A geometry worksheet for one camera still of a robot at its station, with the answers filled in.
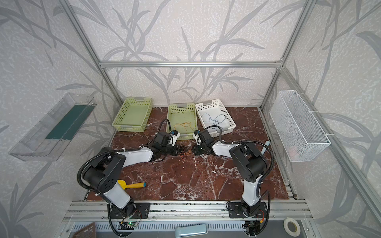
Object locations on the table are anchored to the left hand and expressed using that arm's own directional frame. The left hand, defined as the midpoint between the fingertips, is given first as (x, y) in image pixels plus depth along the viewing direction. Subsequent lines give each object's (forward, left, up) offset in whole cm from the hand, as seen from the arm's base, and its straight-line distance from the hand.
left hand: (184, 144), depth 93 cm
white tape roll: (-42, -55, -4) cm, 69 cm away
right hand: (+1, -6, -4) cm, 7 cm away
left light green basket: (+30, +43, -9) cm, 54 cm away
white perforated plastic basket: (+28, -23, -3) cm, 36 cm away
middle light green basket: (+26, +4, -6) cm, 27 cm away
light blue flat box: (-44, -7, +1) cm, 44 cm away
